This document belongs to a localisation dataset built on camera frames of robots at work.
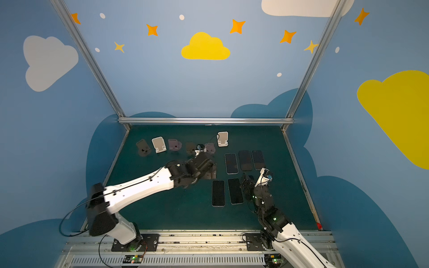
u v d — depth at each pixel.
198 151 0.69
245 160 1.04
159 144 1.05
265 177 0.67
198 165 0.56
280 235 0.54
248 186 0.70
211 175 0.69
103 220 0.40
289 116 1.16
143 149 1.03
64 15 0.71
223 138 1.08
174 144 1.06
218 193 0.90
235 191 0.92
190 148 1.05
